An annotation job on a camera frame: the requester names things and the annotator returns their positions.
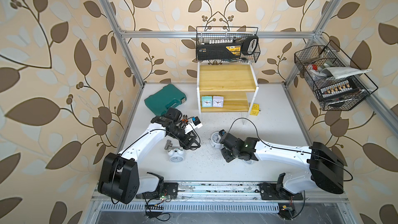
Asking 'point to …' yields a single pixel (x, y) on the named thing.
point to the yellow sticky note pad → (255, 109)
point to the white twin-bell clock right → (248, 162)
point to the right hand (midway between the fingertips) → (225, 151)
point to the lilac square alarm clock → (218, 101)
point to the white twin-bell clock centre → (214, 140)
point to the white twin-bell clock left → (176, 155)
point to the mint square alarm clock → (207, 101)
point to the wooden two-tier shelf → (236, 83)
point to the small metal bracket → (168, 145)
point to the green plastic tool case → (170, 96)
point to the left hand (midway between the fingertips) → (195, 140)
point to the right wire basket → (311, 61)
